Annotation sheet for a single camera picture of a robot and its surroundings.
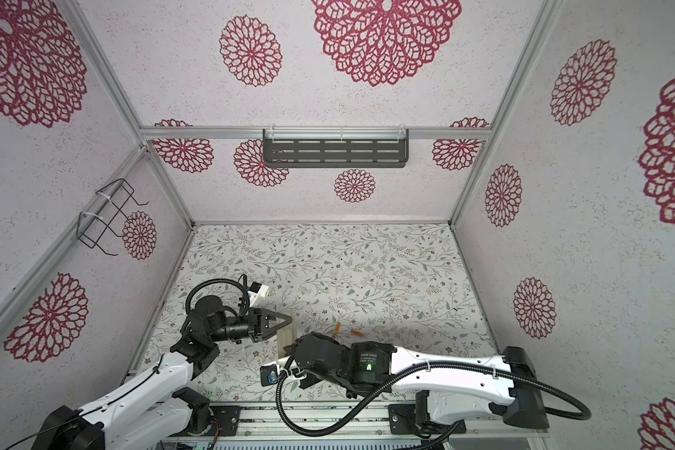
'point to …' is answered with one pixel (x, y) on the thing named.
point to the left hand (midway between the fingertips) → (290, 327)
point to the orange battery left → (337, 327)
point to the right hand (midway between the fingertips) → (287, 340)
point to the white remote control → (285, 335)
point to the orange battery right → (357, 333)
